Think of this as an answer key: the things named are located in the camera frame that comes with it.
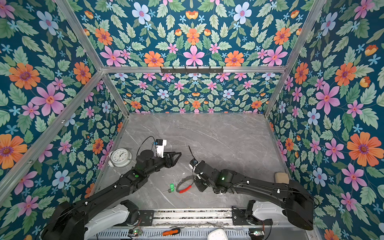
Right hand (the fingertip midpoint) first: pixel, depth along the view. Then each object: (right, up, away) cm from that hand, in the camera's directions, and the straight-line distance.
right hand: (195, 178), depth 77 cm
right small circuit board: (+30, -24, -6) cm, 38 cm away
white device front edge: (+11, -22, -10) cm, 27 cm away
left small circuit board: (-27, -23, -7) cm, 36 cm away
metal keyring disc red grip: (-3, -2, +8) cm, 9 cm away
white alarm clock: (-48, +8, +14) cm, 50 cm away
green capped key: (-13, -8, +6) cm, 17 cm away
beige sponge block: (+49, -2, +8) cm, 50 cm away
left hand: (-8, +14, -1) cm, 16 cm away
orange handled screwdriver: (-10, -22, -8) cm, 26 cm away
